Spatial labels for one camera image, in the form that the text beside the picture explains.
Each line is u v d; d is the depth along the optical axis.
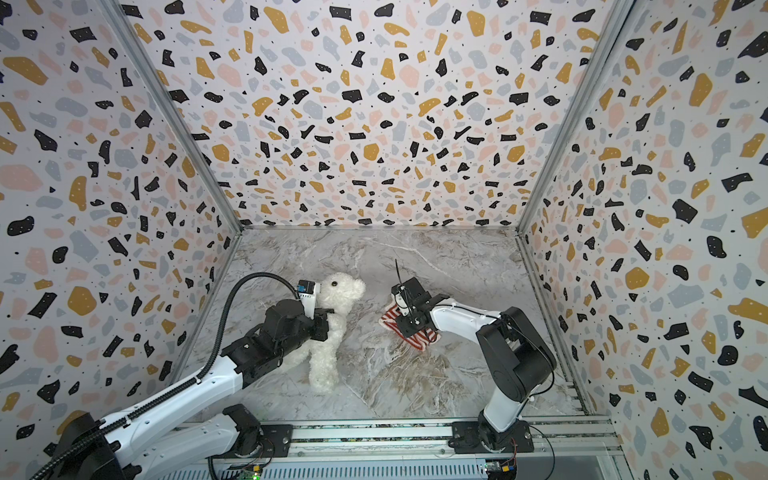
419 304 0.71
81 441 0.38
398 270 1.10
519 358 0.47
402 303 0.83
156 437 0.44
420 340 0.90
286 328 0.61
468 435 0.75
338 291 0.79
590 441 0.76
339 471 0.70
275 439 0.73
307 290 0.69
